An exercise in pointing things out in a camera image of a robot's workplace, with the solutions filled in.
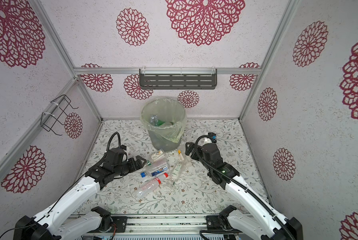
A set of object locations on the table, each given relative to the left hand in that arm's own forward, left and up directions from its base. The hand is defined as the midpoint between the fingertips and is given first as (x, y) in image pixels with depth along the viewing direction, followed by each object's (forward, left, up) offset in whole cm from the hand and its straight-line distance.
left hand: (140, 165), depth 81 cm
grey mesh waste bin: (+17, -8, -1) cm, 18 cm away
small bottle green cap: (+10, -7, -6) cm, 14 cm away
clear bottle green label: (-1, -19, -6) cm, 21 cm away
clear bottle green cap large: (+32, -17, -1) cm, 36 cm away
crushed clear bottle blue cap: (+1, -8, -7) cm, 11 cm away
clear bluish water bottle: (+27, -6, +8) cm, 29 cm away
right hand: (+5, -28, +12) cm, 31 cm away
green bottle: (+31, -9, +2) cm, 32 cm away
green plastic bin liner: (+37, -12, +2) cm, 39 cm away
